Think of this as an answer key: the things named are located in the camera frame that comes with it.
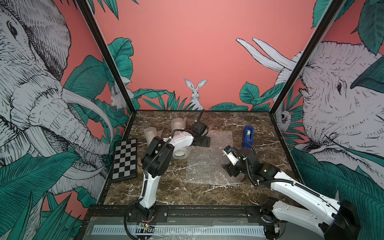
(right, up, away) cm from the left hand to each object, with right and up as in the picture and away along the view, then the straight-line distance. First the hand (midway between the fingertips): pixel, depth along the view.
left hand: (205, 139), depth 98 cm
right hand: (+10, -9, -18) cm, 22 cm away
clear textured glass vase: (-14, -8, -6) cm, 18 cm away
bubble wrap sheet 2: (-1, -15, -7) cm, 17 cm away
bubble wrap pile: (-19, +11, +7) cm, 23 cm away
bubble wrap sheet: (-38, +4, +3) cm, 39 cm away
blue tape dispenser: (+29, +2, 0) cm, 29 cm away
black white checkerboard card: (-50, -12, -8) cm, 52 cm away
